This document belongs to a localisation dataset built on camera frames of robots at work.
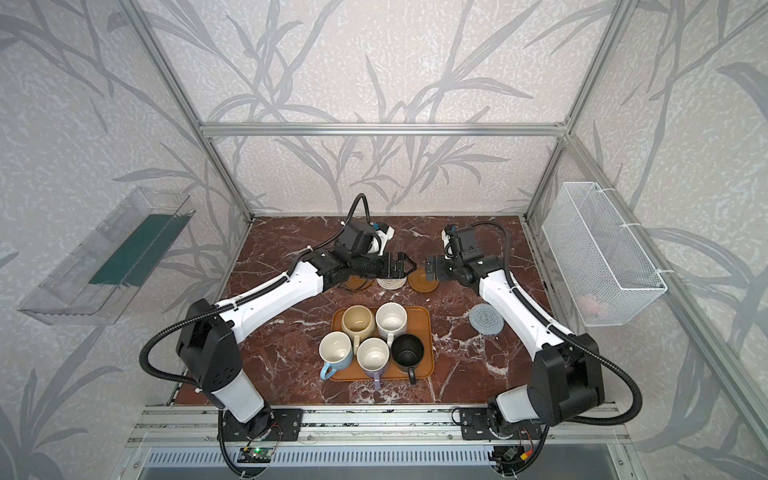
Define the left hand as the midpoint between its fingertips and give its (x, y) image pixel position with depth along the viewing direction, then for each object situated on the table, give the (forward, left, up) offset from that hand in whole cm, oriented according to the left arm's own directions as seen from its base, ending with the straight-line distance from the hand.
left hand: (410, 260), depth 79 cm
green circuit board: (-41, +37, -23) cm, 60 cm away
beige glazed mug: (-9, +15, -21) cm, 27 cm away
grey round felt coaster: (-7, -24, -22) cm, 33 cm away
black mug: (-17, 0, -21) cm, 27 cm away
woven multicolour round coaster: (+6, +5, -23) cm, 25 cm away
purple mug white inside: (-18, +10, -21) cm, 30 cm away
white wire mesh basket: (-12, -40, +13) cm, 44 cm away
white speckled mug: (-7, +5, -22) cm, 23 cm away
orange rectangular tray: (-8, -3, -24) cm, 25 cm away
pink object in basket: (-12, -44, -2) cm, 46 cm away
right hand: (+6, -10, -6) cm, 12 cm away
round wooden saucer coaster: (-5, -2, -1) cm, 5 cm away
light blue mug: (-18, +20, -17) cm, 32 cm away
